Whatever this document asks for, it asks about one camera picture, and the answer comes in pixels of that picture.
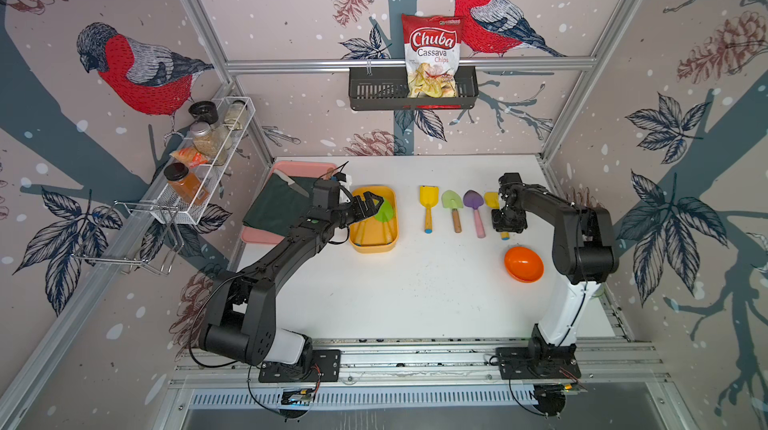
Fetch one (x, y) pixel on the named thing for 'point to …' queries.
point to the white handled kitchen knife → (291, 183)
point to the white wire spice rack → (169, 203)
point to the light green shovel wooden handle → (452, 200)
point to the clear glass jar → (234, 117)
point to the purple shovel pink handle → (474, 199)
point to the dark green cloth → (277, 206)
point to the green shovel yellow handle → (385, 212)
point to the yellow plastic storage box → (378, 233)
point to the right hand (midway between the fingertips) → (501, 225)
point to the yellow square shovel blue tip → (428, 197)
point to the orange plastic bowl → (523, 264)
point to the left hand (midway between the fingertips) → (378, 198)
